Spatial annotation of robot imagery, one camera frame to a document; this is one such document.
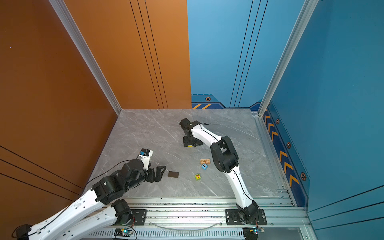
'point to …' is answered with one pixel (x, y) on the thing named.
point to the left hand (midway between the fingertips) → (159, 165)
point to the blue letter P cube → (204, 166)
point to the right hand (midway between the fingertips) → (191, 144)
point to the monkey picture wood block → (205, 161)
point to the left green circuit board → (123, 232)
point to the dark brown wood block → (173, 174)
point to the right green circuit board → (251, 233)
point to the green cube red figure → (197, 177)
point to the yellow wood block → (190, 146)
